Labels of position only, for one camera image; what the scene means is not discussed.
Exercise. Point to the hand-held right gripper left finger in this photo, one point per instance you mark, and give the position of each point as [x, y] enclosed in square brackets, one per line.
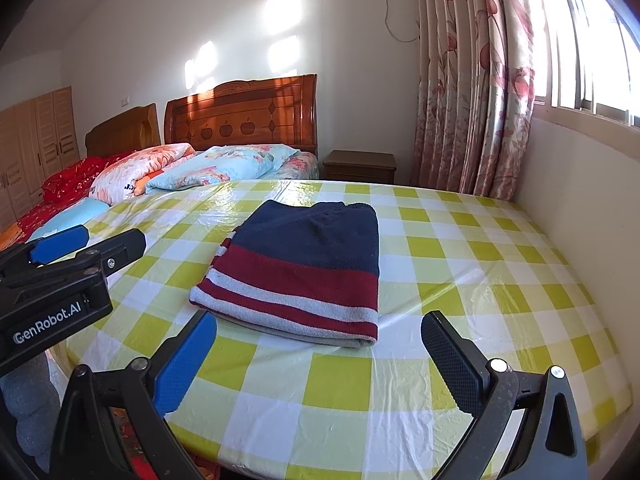
[187, 360]

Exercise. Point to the person's left forearm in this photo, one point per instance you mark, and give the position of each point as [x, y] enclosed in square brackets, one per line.
[27, 410]

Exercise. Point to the wooden nightstand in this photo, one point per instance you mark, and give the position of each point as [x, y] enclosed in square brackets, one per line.
[360, 165]

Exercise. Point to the red grey striped sweater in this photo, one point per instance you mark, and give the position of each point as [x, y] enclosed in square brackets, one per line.
[300, 265]

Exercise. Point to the plain wooden headboard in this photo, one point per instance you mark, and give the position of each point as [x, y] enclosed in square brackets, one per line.
[125, 132]

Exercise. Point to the red patterned bed sheet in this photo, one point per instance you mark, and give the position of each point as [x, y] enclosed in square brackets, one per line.
[65, 180]

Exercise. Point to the carved wooden headboard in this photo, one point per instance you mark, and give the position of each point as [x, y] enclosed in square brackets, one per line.
[245, 115]

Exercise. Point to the pink floral curtain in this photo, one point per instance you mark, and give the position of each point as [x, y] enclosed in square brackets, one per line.
[475, 85]

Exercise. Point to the red floral quilted cloth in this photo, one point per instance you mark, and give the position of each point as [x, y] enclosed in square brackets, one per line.
[125, 440]

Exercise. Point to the yellow white checked tablecloth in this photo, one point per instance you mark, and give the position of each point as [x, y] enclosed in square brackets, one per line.
[475, 270]

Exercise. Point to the wooden wardrobe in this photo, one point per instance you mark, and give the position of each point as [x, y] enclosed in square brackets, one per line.
[35, 150]

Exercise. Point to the light blue cloud pillow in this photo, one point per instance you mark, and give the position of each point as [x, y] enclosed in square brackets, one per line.
[70, 215]

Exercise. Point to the barred window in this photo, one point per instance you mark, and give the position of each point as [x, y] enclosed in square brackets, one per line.
[585, 45]

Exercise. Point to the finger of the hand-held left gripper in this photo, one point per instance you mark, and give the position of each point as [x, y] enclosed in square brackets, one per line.
[60, 242]
[120, 247]

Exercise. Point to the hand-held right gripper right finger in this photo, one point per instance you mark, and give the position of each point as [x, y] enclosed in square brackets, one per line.
[450, 360]

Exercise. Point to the light blue floral quilt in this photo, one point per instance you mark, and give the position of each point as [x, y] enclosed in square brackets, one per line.
[220, 165]

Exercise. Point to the pink floral quilt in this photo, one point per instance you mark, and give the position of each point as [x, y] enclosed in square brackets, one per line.
[135, 170]

